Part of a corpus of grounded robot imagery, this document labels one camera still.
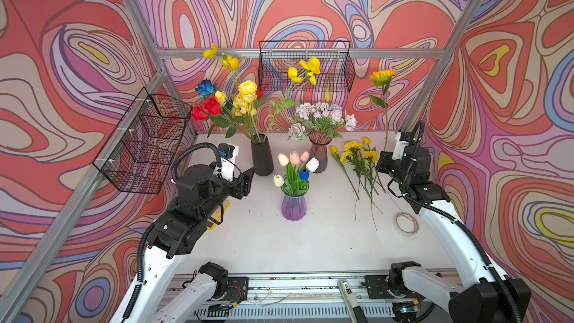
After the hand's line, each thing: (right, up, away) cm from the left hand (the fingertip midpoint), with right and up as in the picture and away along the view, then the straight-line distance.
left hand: (246, 165), depth 63 cm
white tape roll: (+55, -27, +23) cm, 65 cm away
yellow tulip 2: (+53, +10, +51) cm, 75 cm away
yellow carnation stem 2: (+40, +1, +41) cm, 57 cm away
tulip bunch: (+15, -2, +12) cm, 19 cm away
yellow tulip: (+35, +4, +47) cm, 59 cm away
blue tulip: (+17, -3, +3) cm, 18 cm away
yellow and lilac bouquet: (+24, +18, +22) cm, 37 cm away
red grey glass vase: (+25, +9, +30) cm, 40 cm away
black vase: (+1, +3, +29) cm, 29 cm away
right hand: (+46, +2, +15) cm, 48 cm away
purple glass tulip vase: (+14, -20, +30) cm, 39 cm away
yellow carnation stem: (+43, +2, +41) cm, 60 cm away
